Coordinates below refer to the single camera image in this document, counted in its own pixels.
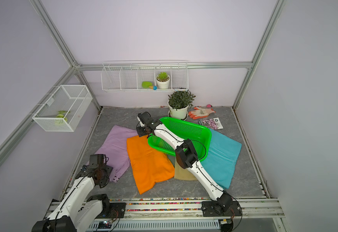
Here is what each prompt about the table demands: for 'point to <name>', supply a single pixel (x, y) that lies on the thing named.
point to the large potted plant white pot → (178, 102)
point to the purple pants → (115, 148)
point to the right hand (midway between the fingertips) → (141, 129)
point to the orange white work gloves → (200, 112)
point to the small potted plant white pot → (162, 79)
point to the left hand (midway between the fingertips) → (110, 172)
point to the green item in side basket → (61, 114)
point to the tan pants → (181, 173)
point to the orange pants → (148, 165)
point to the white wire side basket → (64, 109)
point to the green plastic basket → (200, 135)
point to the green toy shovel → (146, 84)
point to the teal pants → (220, 163)
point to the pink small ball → (208, 106)
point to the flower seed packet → (214, 123)
